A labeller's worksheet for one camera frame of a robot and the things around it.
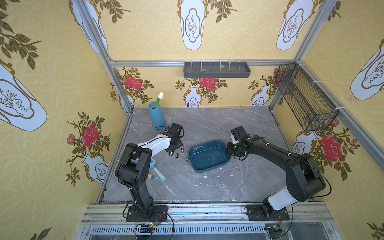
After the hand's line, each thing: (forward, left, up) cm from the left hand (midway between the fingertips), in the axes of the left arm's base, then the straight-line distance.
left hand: (175, 144), depth 97 cm
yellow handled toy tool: (-20, +13, -2) cm, 24 cm away
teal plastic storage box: (-7, -21, -3) cm, 22 cm away
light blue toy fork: (-13, +13, -2) cm, 19 cm away
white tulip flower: (+17, +7, +26) cm, 32 cm away
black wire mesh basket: (+6, -70, +32) cm, 78 cm away
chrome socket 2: (-10, -8, -1) cm, 13 cm away
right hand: (-8, -31, +3) cm, 32 cm away
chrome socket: (-3, -5, -2) cm, 6 cm away
